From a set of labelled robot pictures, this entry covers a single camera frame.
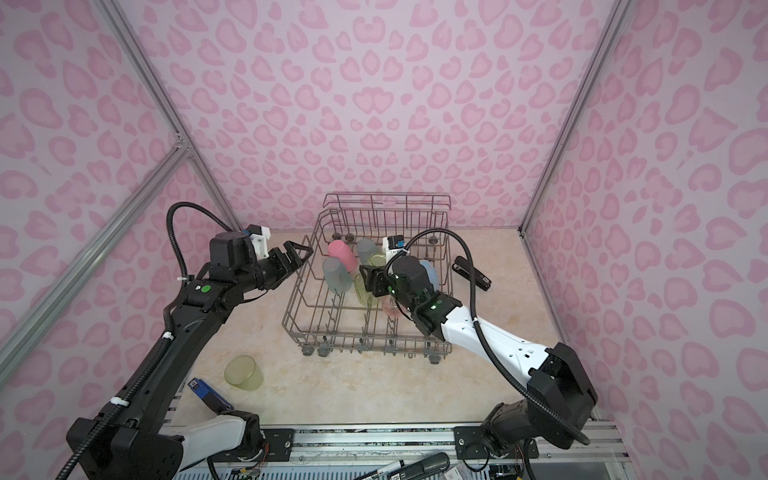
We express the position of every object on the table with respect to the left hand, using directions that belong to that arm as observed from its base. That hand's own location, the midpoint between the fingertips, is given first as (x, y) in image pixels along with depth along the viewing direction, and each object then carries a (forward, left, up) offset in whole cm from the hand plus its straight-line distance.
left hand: (305, 252), depth 73 cm
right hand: (0, -16, -4) cm, 17 cm away
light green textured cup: (-20, +19, -24) cm, 37 cm away
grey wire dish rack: (-2, -1, -27) cm, 27 cm away
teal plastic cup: (+7, -4, -22) cm, 24 cm away
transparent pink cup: (-13, -21, -5) cm, 25 cm away
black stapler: (+10, -51, -28) cm, 59 cm away
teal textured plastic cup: (+15, -13, -16) cm, 25 cm away
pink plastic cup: (+16, -4, -18) cm, 24 cm away
